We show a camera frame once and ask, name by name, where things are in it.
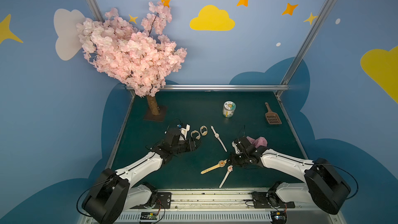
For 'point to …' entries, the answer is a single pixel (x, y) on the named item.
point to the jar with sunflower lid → (228, 109)
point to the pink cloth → (259, 141)
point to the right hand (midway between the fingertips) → (229, 159)
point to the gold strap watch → (221, 164)
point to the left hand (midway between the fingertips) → (200, 140)
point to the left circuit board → (148, 215)
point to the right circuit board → (278, 218)
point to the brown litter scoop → (272, 117)
